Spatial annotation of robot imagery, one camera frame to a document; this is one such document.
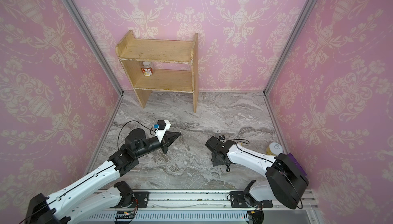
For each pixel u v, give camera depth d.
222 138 0.79
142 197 0.75
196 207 0.73
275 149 0.85
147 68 0.97
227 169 0.67
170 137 0.65
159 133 0.61
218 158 0.62
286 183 0.42
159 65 1.06
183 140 0.71
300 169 0.50
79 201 0.45
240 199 0.73
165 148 0.63
